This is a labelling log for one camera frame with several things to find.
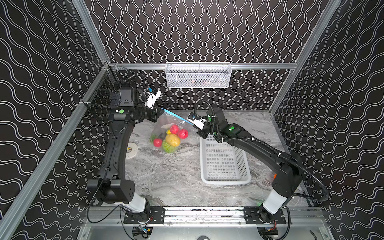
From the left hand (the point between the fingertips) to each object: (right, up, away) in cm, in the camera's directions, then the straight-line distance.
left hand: (165, 109), depth 73 cm
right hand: (+15, -6, +8) cm, 19 cm away
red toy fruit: (+8, -12, +9) cm, 17 cm away
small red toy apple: (+3, -10, +13) cm, 17 cm away
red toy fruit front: (-7, -18, +16) cm, 25 cm away
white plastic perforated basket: (+31, -31, +20) cm, 48 cm away
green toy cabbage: (+3, -17, +11) cm, 20 cm away
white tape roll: (-25, -24, +25) cm, 42 cm away
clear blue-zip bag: (-3, -7, +12) cm, 15 cm away
